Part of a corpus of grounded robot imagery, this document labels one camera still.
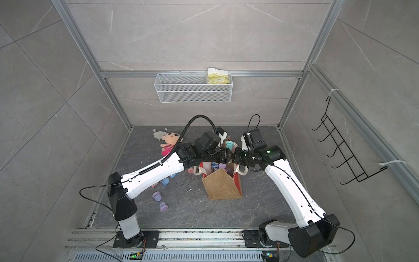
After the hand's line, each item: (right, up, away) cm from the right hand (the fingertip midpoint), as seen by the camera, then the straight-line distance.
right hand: (236, 157), depth 75 cm
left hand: (-1, +2, -3) cm, 4 cm away
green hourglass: (-2, +6, -1) cm, 6 cm away
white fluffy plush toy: (-49, +12, +36) cm, 62 cm away
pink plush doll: (-38, +9, +29) cm, 48 cm away
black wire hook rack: (+45, 0, -11) cm, 46 cm away
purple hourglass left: (-40, -21, +9) cm, 46 cm away
